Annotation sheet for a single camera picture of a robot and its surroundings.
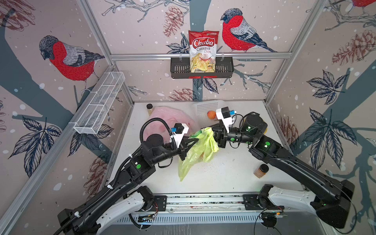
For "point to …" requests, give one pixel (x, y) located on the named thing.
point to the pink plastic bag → (162, 118)
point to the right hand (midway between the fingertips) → (202, 130)
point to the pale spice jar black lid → (149, 105)
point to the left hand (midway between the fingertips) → (198, 137)
